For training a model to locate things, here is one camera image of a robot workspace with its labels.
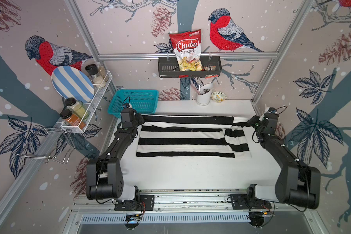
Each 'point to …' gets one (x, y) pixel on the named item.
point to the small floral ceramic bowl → (218, 96)
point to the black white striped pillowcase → (192, 136)
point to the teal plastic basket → (143, 101)
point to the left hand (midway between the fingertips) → (140, 111)
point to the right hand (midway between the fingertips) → (252, 114)
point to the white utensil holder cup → (204, 97)
